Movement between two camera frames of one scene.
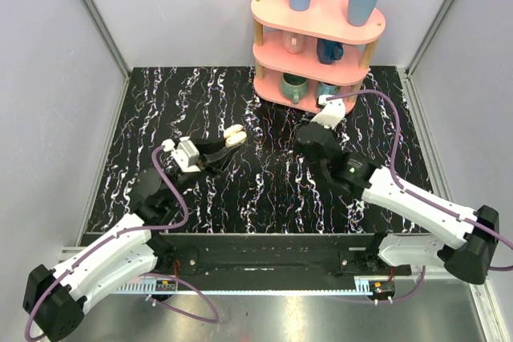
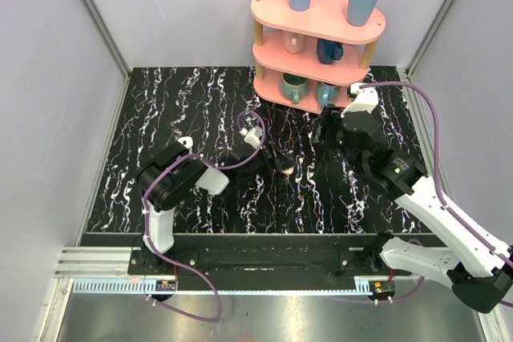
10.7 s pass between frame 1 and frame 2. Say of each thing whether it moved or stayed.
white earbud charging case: moved
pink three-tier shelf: stayed
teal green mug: stayed
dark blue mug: stayed
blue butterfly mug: stayed
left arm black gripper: moved
